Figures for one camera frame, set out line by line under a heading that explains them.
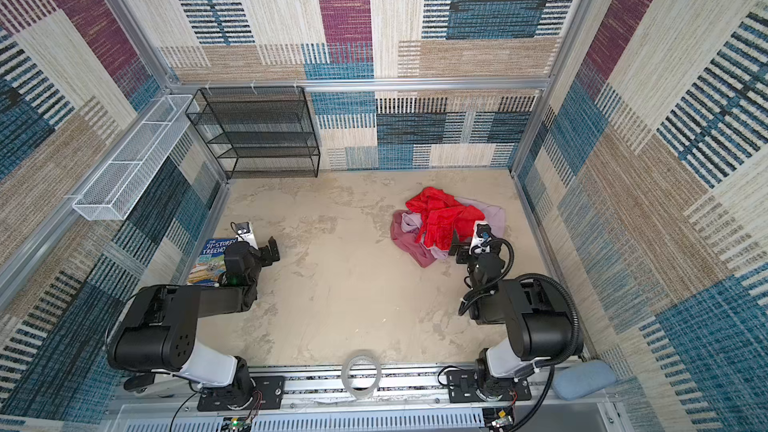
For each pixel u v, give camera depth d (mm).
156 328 458
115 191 714
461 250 811
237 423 712
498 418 701
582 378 720
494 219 1043
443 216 935
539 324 452
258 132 1116
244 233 808
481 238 758
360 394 730
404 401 729
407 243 965
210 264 938
